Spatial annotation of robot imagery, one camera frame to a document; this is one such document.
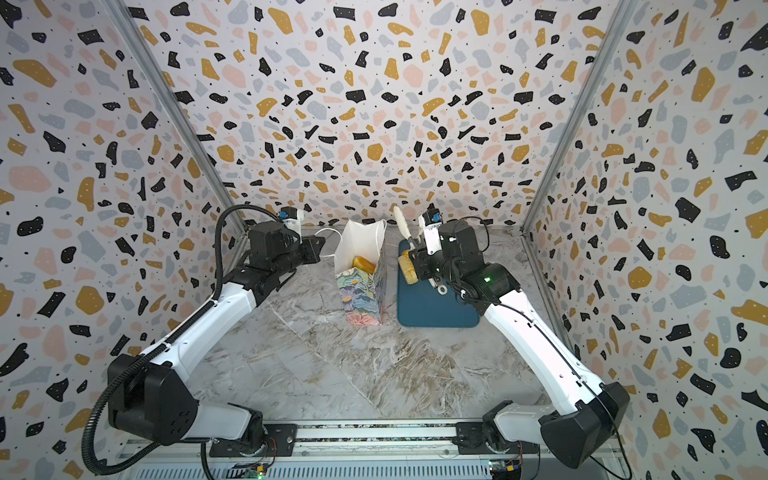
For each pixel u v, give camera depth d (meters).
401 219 0.72
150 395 0.41
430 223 0.61
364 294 0.83
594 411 0.38
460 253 0.51
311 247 0.71
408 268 1.03
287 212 0.70
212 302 0.51
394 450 0.73
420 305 1.00
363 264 0.97
